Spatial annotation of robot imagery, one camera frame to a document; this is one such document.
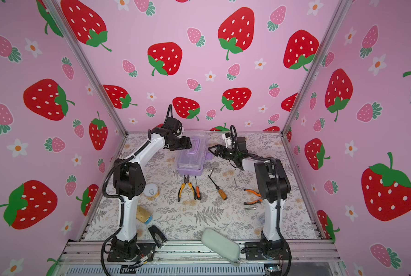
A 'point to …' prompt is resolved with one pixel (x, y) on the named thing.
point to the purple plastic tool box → (190, 161)
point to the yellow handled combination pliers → (181, 188)
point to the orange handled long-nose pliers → (258, 201)
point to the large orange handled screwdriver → (221, 192)
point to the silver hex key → (212, 172)
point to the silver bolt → (254, 207)
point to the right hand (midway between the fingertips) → (211, 150)
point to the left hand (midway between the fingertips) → (187, 145)
